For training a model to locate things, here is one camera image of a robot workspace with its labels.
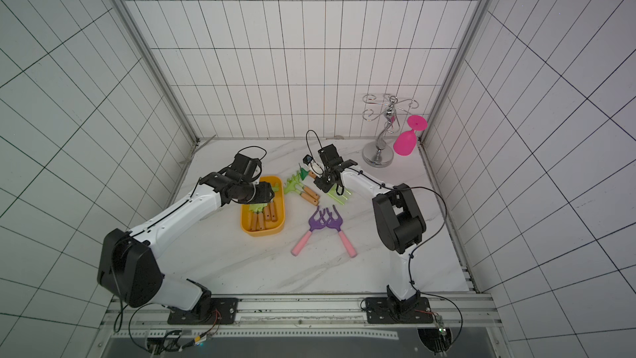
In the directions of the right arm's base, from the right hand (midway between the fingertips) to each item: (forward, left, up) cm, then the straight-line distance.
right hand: (314, 178), depth 97 cm
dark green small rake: (+7, +6, -6) cm, 11 cm away
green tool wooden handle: (-4, +1, -5) cm, 7 cm away
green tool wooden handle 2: (-6, +2, -6) cm, 9 cm away
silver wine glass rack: (+19, -28, -5) cm, 34 cm away
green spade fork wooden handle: (-18, +19, -4) cm, 26 cm away
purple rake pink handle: (-17, -1, -6) cm, 18 cm away
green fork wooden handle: (-13, +15, -4) cm, 20 cm away
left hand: (-14, +16, +6) cm, 22 cm away
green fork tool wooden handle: (-8, -11, -1) cm, 13 cm away
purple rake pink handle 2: (-16, -10, -6) cm, 20 cm away
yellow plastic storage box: (-20, +15, -5) cm, 25 cm away
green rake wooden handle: (-18, +21, -4) cm, 28 cm away
